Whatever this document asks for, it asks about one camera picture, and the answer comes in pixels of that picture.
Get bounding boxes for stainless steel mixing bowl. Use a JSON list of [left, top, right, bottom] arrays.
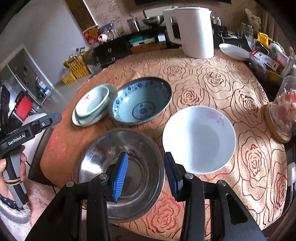
[[78, 128, 165, 223]]

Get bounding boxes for white ceramic bowl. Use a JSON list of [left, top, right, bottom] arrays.
[[163, 106, 236, 175]]

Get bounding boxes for small white logo dish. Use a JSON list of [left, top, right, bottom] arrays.
[[75, 85, 110, 118]]

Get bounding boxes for blue patterned ceramic bowl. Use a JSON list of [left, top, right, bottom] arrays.
[[108, 77, 173, 125]]

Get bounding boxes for green square plate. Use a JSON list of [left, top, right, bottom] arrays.
[[72, 107, 107, 126]]

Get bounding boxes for person left hand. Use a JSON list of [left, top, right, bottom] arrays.
[[0, 145, 27, 201]]

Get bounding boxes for red chair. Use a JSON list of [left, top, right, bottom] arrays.
[[15, 90, 33, 121]]

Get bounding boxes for rose patterned tablecloth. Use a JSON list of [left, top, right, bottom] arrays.
[[40, 50, 287, 229]]

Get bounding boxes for large white round plate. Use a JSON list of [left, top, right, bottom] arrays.
[[72, 83, 117, 126]]

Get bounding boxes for yellow plastic crates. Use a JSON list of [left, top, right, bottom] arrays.
[[61, 54, 90, 85]]

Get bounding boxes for glass dome pink flowers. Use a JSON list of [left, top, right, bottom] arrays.
[[264, 75, 295, 144]]

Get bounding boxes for red festive gift box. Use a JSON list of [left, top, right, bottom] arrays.
[[83, 25, 101, 45]]

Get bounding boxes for white electric kettle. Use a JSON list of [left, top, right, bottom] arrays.
[[163, 7, 214, 59]]

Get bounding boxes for small white side plate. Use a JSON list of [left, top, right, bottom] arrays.
[[219, 43, 249, 61]]

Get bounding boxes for black tv cabinet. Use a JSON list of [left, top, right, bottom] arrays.
[[93, 25, 250, 68]]

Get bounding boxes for pink round gadget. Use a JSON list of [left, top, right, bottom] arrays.
[[98, 34, 108, 43]]

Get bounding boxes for cluttered box of items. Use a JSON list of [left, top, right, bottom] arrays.
[[245, 33, 295, 83]]

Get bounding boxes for steel bowl on cabinet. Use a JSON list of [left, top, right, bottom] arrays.
[[142, 15, 164, 27]]

